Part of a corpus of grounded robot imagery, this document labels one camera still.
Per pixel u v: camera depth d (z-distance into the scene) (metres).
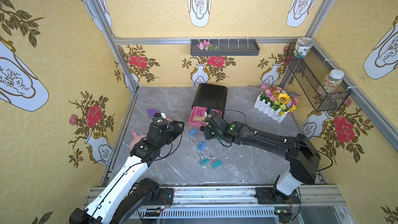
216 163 0.84
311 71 0.90
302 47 0.85
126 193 0.46
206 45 0.88
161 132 0.57
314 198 0.74
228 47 0.92
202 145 0.90
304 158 0.43
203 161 0.85
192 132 0.95
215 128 0.63
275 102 0.92
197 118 0.88
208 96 0.92
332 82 0.65
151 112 1.07
